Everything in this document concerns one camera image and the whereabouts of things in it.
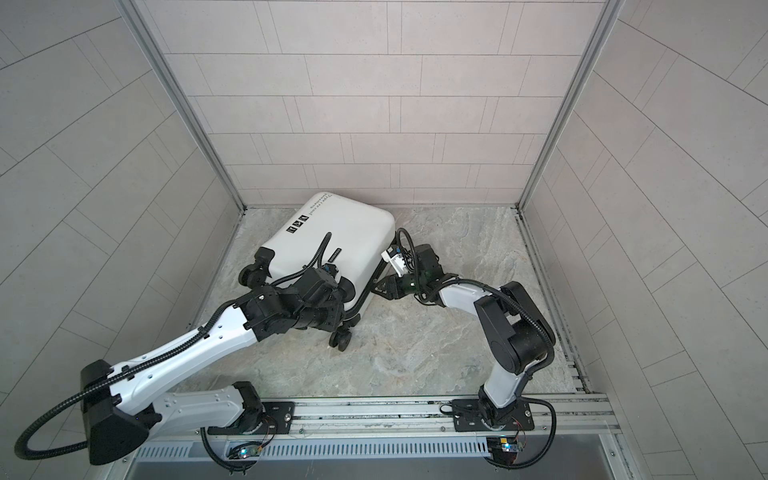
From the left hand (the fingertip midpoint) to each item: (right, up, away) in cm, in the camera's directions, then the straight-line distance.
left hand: (348, 313), depth 74 cm
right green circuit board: (+37, -30, -6) cm, 48 cm away
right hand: (+6, +3, +11) cm, 13 cm away
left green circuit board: (-21, -28, -9) cm, 36 cm away
